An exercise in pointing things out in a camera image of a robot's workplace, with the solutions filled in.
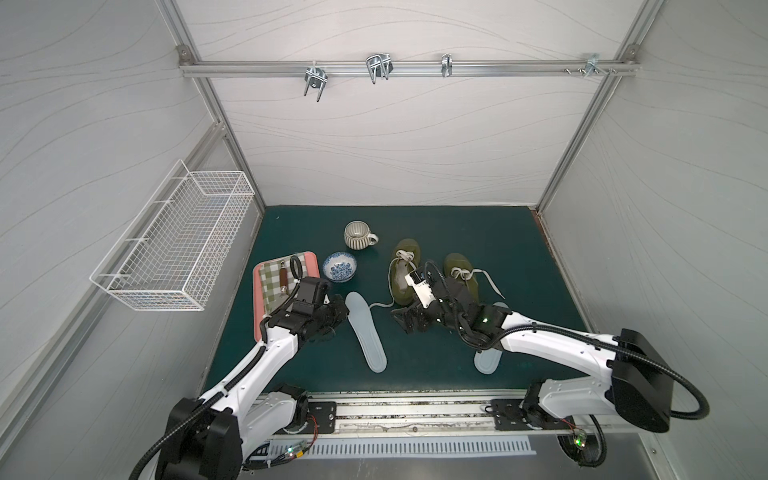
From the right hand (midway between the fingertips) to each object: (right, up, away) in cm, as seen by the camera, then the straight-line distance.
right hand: (402, 303), depth 78 cm
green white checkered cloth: (-41, +3, +21) cm, 46 cm away
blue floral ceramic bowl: (-21, +7, +23) cm, 32 cm away
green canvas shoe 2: (+19, +8, +18) cm, 28 cm away
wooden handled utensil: (-40, +6, +23) cm, 47 cm away
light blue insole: (-10, -10, +7) cm, 16 cm away
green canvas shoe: (+1, +10, +18) cm, 20 cm away
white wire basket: (-55, +13, -11) cm, 57 cm away
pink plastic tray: (-31, +6, +24) cm, 39 cm away
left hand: (-14, -3, +5) cm, 15 cm away
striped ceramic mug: (-16, +18, +32) cm, 40 cm away
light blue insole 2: (+24, -17, +4) cm, 30 cm away
